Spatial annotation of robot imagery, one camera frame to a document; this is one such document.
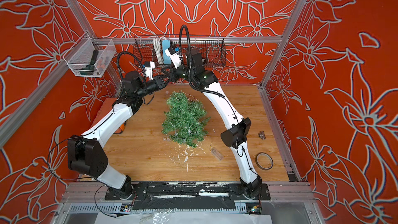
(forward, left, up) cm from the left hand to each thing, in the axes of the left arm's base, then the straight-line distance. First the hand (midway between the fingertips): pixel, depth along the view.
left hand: (172, 75), depth 75 cm
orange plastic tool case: (0, +49, -32) cm, 59 cm away
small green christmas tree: (-20, -8, -8) cm, 23 cm away
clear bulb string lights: (-22, -8, -18) cm, 30 cm away
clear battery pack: (-24, -25, -34) cm, 48 cm away
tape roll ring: (-26, -51, -36) cm, 68 cm away
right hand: (-2, +5, +6) cm, 8 cm away
